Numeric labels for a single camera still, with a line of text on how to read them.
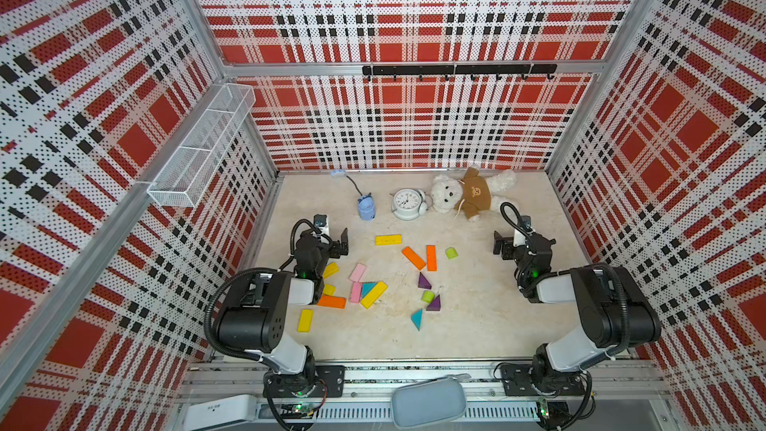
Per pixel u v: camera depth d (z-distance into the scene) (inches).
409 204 42.0
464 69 35.3
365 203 39.9
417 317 33.2
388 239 39.4
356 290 34.8
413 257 38.0
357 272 36.8
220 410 25.3
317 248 28.9
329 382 29.0
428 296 34.8
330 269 36.7
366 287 34.8
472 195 41.1
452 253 38.4
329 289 35.2
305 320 32.8
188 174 37.1
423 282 35.4
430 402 27.0
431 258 37.7
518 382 28.9
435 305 33.1
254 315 17.9
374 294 34.8
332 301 34.9
